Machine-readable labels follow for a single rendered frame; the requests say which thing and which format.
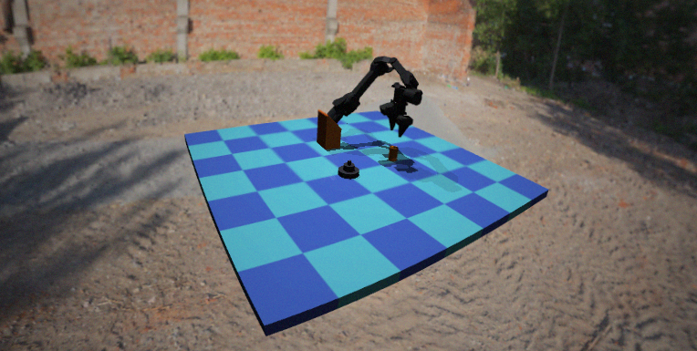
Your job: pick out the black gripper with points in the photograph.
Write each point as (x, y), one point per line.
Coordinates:
(403, 121)

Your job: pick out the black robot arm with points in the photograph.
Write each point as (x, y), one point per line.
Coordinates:
(350, 101)

